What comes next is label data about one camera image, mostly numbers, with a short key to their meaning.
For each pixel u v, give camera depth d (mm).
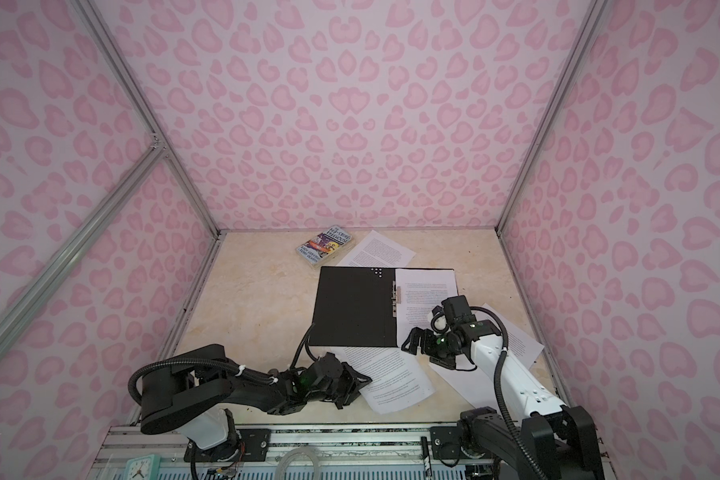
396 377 839
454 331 619
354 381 733
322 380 643
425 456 712
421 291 1012
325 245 1134
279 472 705
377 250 1141
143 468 691
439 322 769
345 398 740
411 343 746
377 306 985
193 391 451
